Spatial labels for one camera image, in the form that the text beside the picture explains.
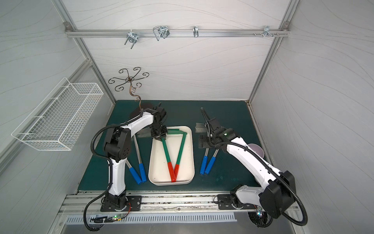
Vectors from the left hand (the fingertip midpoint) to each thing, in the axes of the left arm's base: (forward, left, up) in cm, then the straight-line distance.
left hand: (166, 139), depth 94 cm
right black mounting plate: (-34, -36, -3) cm, 50 cm away
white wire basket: (-8, +48, +28) cm, 56 cm away
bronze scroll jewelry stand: (+19, +19, +29) cm, 39 cm away
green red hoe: (-22, -6, 0) cm, 22 cm away
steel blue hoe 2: (-21, +12, -2) cm, 24 cm away
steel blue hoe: (-22, +16, -2) cm, 27 cm away
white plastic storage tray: (-20, +2, -4) cm, 21 cm away
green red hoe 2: (+5, -7, +1) cm, 9 cm away
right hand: (-8, -25, +11) cm, 28 cm away
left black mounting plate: (-36, +13, -4) cm, 39 cm away
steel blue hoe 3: (-15, -29, -2) cm, 32 cm away
